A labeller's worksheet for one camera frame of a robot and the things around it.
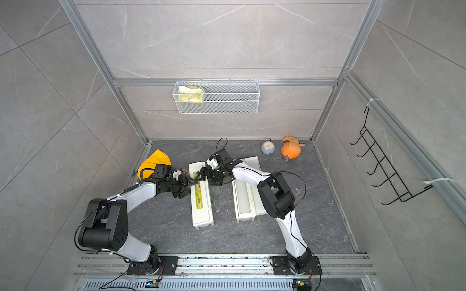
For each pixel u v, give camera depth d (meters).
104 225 0.45
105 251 0.48
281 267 0.73
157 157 1.11
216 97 1.01
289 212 0.57
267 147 1.11
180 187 0.81
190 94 0.87
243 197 0.86
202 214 0.80
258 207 0.81
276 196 0.55
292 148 1.07
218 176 0.82
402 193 0.59
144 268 0.68
